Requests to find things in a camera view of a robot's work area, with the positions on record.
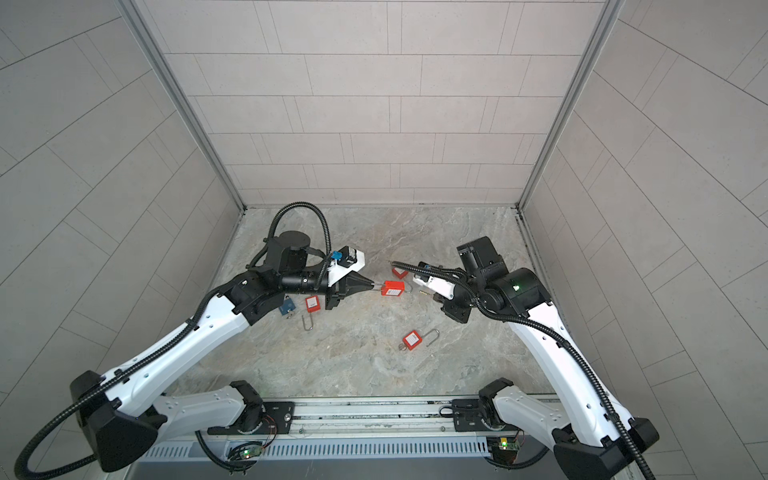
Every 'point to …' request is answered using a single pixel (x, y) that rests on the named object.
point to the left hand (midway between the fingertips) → (376, 283)
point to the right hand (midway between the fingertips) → (437, 294)
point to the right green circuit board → (503, 449)
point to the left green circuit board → (245, 450)
